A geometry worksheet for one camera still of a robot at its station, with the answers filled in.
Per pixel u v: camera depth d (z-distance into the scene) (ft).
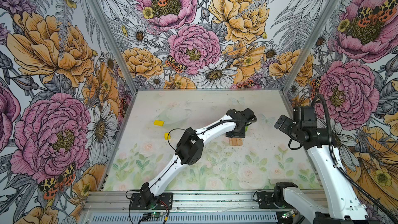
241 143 3.01
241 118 2.20
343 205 1.24
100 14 2.67
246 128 2.80
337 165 1.36
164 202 2.40
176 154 2.05
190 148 1.89
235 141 3.01
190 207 2.41
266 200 2.42
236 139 3.02
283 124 2.17
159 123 3.37
